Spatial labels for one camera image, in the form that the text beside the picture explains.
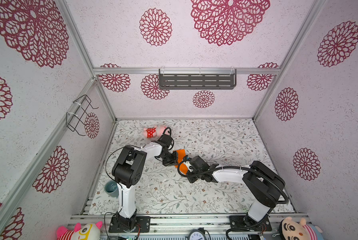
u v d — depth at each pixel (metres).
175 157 0.87
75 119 0.75
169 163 0.87
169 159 0.85
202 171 0.70
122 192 0.56
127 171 0.53
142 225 0.73
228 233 0.66
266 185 0.46
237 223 0.75
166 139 0.82
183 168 0.89
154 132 1.04
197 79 0.97
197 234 0.69
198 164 0.72
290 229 0.66
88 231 0.66
